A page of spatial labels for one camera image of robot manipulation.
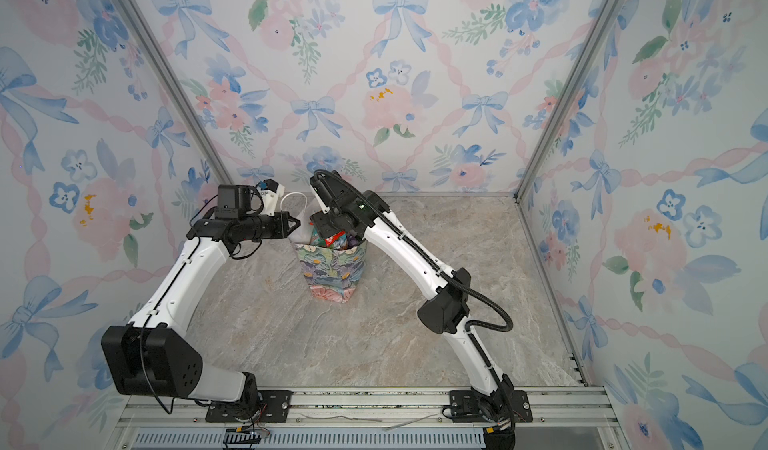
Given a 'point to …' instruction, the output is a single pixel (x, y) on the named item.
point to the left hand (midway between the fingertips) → (299, 219)
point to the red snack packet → (328, 241)
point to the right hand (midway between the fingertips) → (327, 216)
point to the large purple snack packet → (352, 241)
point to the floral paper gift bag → (332, 273)
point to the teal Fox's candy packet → (341, 242)
